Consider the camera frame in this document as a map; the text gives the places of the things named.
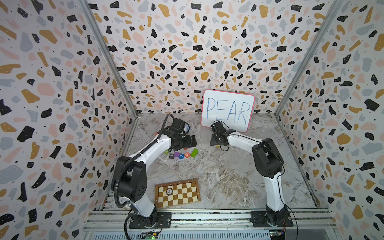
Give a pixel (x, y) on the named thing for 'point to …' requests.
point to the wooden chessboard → (177, 193)
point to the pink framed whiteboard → (234, 109)
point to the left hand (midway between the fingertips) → (192, 143)
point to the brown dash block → (171, 156)
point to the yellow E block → (218, 145)
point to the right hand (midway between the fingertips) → (216, 139)
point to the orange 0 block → (187, 155)
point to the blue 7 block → (181, 156)
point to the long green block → (194, 152)
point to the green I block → (166, 152)
